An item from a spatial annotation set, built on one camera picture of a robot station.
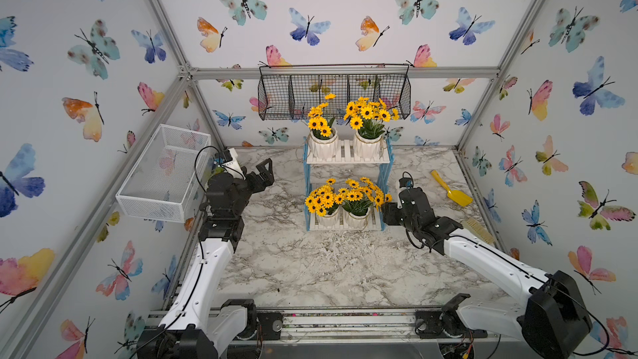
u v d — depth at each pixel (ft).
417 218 2.04
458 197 3.44
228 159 2.10
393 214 2.43
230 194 1.84
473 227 3.08
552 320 1.29
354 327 2.48
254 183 2.19
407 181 2.38
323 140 2.46
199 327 1.32
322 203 2.67
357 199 2.71
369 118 2.28
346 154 2.68
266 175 2.23
